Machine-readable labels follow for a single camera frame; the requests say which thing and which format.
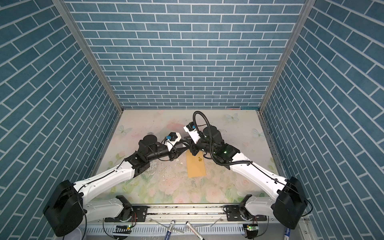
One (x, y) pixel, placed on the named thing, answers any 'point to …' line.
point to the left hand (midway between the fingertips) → (185, 144)
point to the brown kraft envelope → (195, 164)
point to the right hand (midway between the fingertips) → (182, 138)
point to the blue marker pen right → (287, 233)
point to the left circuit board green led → (122, 229)
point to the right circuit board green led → (251, 227)
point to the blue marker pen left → (167, 237)
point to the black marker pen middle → (193, 229)
